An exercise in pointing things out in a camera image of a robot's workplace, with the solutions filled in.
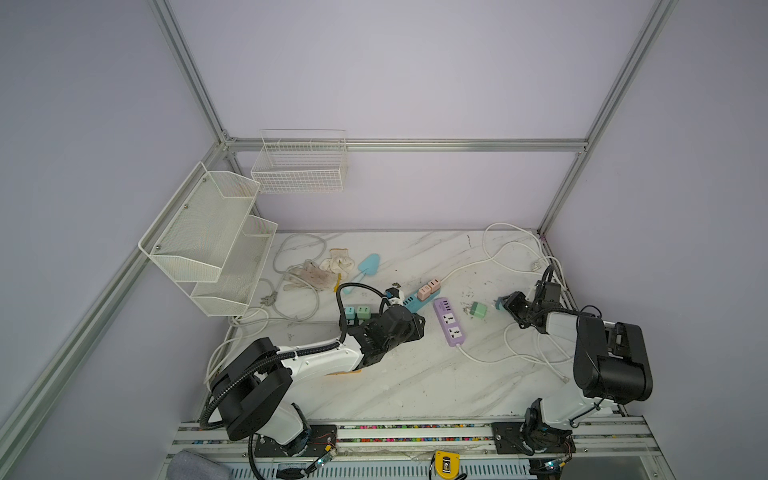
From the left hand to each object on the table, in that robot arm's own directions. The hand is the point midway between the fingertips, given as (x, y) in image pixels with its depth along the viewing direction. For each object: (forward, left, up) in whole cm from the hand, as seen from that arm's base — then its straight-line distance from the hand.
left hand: (420, 323), depth 83 cm
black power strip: (-9, +16, +16) cm, 24 cm away
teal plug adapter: (+10, -27, -7) cm, 30 cm away
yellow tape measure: (-32, -5, -8) cm, 34 cm away
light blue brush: (+30, +18, -11) cm, 36 cm away
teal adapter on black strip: (+6, +21, -5) cm, 22 cm away
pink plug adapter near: (+13, -2, -4) cm, 14 cm away
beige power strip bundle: (+24, +32, -10) cm, 41 cm away
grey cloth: (-33, +55, -8) cm, 65 cm away
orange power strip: (-20, +18, +16) cm, 31 cm away
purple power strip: (+2, -10, -8) cm, 13 cm away
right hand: (+12, -29, -7) cm, 33 cm away
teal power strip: (+11, +1, -8) cm, 13 cm away
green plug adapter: (+9, -20, -8) cm, 24 cm away
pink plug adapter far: (+15, -6, -3) cm, 17 cm away
